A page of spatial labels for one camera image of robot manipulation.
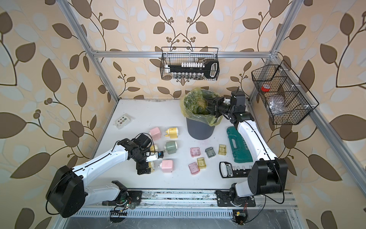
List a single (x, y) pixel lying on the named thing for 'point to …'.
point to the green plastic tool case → (240, 151)
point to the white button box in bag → (124, 120)
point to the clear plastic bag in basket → (277, 105)
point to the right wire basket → (287, 100)
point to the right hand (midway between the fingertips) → (204, 101)
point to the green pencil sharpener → (170, 147)
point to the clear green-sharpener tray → (210, 152)
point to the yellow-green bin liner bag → (194, 105)
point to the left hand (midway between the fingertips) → (147, 160)
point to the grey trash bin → (198, 130)
